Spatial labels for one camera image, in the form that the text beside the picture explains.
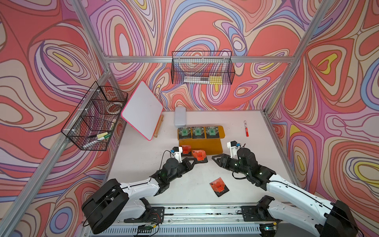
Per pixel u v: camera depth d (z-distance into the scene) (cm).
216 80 82
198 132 89
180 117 115
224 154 69
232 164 68
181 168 73
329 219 41
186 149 96
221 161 69
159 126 105
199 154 82
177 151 76
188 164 74
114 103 87
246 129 108
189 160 77
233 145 72
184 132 89
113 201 42
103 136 72
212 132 89
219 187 82
